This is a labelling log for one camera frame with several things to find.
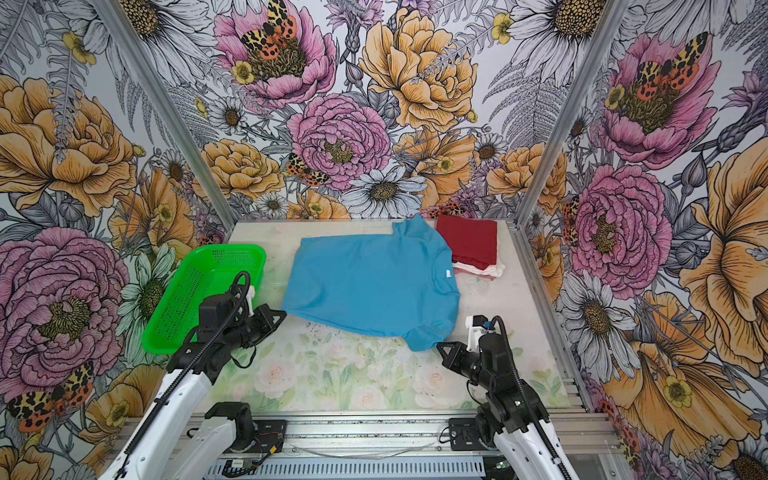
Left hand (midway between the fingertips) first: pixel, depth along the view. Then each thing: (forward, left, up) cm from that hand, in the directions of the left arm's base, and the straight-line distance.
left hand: (286, 321), depth 80 cm
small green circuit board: (-30, +11, -16) cm, 35 cm away
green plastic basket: (+24, +34, -11) cm, 43 cm away
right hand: (-8, -39, -3) cm, 40 cm away
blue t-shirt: (+19, -32, -12) cm, 39 cm away
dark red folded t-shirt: (+34, -57, -8) cm, 67 cm away
